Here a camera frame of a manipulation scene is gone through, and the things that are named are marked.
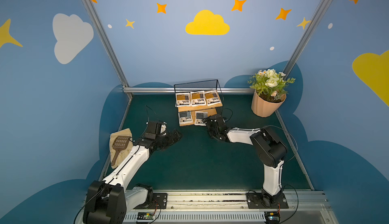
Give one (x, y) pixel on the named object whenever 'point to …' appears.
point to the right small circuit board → (272, 217)
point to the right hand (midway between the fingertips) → (205, 122)
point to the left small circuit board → (145, 216)
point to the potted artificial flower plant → (270, 92)
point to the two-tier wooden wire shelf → (205, 85)
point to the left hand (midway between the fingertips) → (177, 136)
